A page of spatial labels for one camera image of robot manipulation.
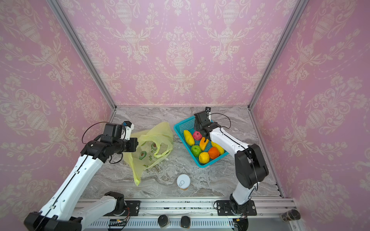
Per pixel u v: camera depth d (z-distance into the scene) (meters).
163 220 0.64
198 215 0.73
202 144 0.94
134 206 0.75
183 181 0.78
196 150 0.88
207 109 0.79
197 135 0.97
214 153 0.88
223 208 0.73
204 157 0.86
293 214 0.64
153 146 0.97
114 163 0.62
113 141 0.55
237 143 0.51
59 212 0.38
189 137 0.97
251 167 0.46
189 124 1.03
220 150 0.91
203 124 0.69
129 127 0.68
